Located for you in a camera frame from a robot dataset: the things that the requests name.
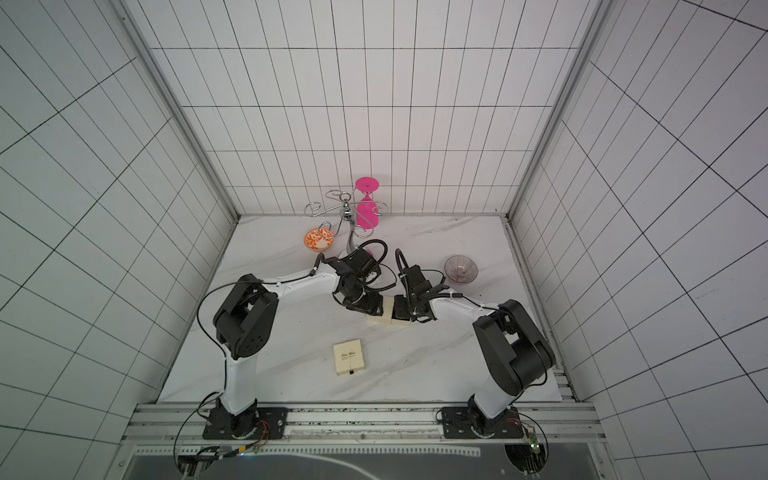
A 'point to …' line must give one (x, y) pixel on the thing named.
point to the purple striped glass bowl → (461, 269)
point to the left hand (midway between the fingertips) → (368, 314)
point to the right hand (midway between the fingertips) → (401, 301)
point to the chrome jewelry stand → (339, 203)
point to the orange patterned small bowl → (319, 238)
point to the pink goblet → (367, 210)
